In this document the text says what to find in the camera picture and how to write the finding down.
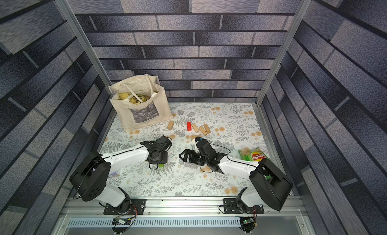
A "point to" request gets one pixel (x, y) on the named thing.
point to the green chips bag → (246, 154)
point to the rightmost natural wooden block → (207, 128)
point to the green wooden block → (161, 165)
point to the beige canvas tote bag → (132, 116)
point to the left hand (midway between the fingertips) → (164, 159)
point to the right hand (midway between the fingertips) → (183, 156)
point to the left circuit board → (118, 221)
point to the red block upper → (189, 126)
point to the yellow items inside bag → (133, 99)
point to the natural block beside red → (195, 127)
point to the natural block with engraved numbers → (193, 136)
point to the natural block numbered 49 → (202, 130)
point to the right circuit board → (247, 224)
